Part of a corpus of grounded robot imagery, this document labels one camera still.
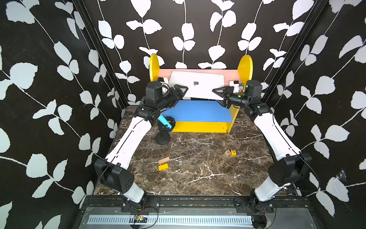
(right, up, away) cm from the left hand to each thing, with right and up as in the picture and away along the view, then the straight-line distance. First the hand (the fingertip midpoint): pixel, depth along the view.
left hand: (186, 89), depth 68 cm
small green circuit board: (-24, -66, +3) cm, 70 cm away
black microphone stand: (-17, -29, +32) cm, 46 cm away
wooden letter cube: (+27, -37, +23) cm, 51 cm away
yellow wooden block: (-15, -45, +18) cm, 51 cm away
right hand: (+12, -1, +2) cm, 13 cm away
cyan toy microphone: (-13, -16, +11) cm, 24 cm away
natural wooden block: (-15, -41, +22) cm, 49 cm away
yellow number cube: (+30, -37, +23) cm, 53 cm away
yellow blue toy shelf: (+11, -13, +29) cm, 34 cm away
